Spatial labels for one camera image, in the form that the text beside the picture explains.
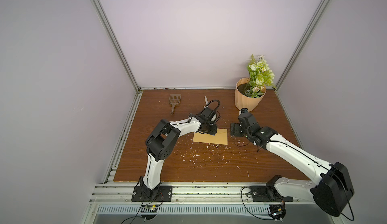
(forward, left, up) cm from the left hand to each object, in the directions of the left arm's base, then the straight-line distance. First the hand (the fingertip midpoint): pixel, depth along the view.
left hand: (217, 130), depth 94 cm
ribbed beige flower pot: (+17, -17, +10) cm, 26 cm away
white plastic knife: (+28, +7, -2) cm, 29 cm away
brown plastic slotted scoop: (+28, +32, -1) cm, 42 cm away
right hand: (-2, -10, +14) cm, 18 cm away
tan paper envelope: (-5, -2, -1) cm, 5 cm away
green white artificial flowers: (+21, -24, +27) cm, 42 cm away
